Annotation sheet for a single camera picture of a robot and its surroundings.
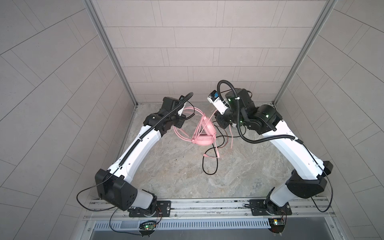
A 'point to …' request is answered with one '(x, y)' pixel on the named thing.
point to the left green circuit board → (147, 229)
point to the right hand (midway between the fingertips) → (214, 112)
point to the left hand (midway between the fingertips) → (182, 112)
